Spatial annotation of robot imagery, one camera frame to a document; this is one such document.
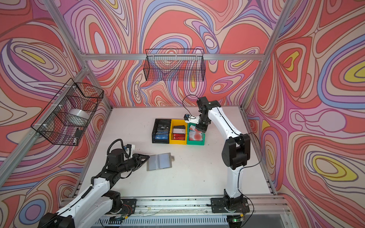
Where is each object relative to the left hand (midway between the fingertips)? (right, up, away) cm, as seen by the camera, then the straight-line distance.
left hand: (150, 157), depth 81 cm
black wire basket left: (-44, +21, -8) cm, 49 cm away
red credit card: (+16, +10, +18) cm, 26 cm away
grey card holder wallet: (+4, -5, +7) cm, 10 cm away
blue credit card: (+3, +9, +18) cm, 21 cm away
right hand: (+32, +15, +8) cm, 36 cm away
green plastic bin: (+27, +6, +15) cm, 32 cm away
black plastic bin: (+2, +20, +26) cm, 33 cm away
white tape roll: (-34, +23, -11) cm, 42 cm away
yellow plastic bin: (+15, +20, +20) cm, 32 cm away
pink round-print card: (+28, +11, +20) cm, 36 cm away
